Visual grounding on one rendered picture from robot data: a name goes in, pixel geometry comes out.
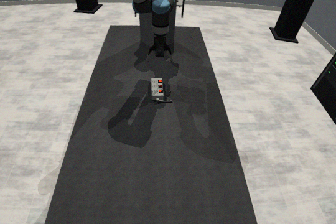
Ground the white switch panel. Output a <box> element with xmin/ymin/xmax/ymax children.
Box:
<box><xmin>151</xmin><ymin>78</ymin><xmax>172</xmax><ymax>102</ymax></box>

